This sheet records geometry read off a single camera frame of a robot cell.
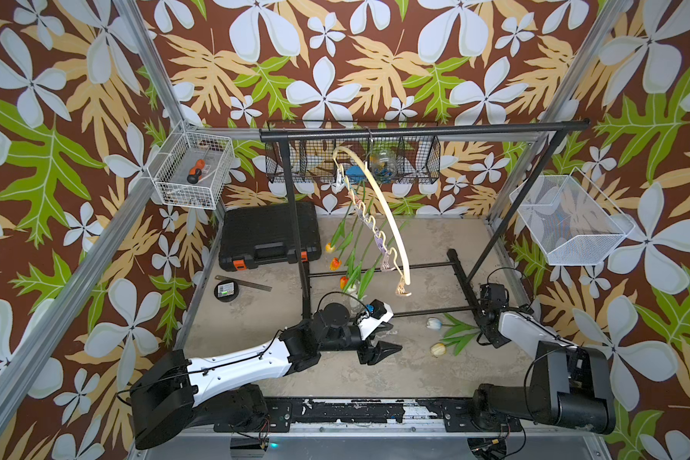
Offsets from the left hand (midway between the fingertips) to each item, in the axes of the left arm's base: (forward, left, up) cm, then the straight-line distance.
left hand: (397, 334), depth 68 cm
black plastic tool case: (+44, +46, -15) cm, 66 cm away
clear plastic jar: (+56, -1, +8) cm, 57 cm away
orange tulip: (+23, +16, -3) cm, 28 cm away
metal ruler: (+26, +48, -21) cm, 58 cm away
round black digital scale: (+21, +53, -18) cm, 60 cm away
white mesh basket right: (+29, -53, +8) cm, 61 cm away
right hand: (+10, -33, -20) cm, 40 cm away
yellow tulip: (+30, +17, -4) cm, 35 cm away
